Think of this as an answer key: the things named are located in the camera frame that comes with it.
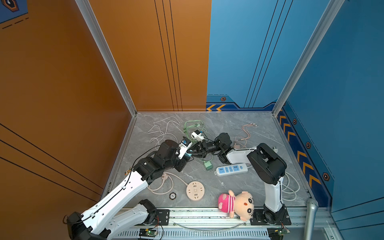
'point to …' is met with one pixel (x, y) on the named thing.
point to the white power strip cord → (294, 192)
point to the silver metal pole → (312, 206)
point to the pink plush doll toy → (241, 205)
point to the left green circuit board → (148, 233)
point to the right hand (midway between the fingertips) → (191, 155)
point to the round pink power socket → (195, 190)
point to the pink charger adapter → (236, 146)
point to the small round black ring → (172, 196)
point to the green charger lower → (208, 165)
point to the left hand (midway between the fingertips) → (186, 153)
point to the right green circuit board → (281, 232)
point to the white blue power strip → (231, 169)
